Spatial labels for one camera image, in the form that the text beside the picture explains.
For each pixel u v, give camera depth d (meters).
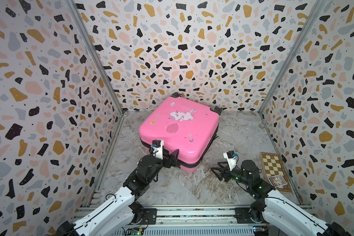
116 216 0.56
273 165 0.90
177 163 0.70
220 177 0.71
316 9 0.72
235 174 0.70
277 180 0.82
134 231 0.70
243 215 0.74
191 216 0.76
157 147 0.65
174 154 0.73
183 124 0.84
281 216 0.58
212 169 0.76
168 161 0.67
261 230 0.71
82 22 0.75
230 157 0.70
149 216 0.73
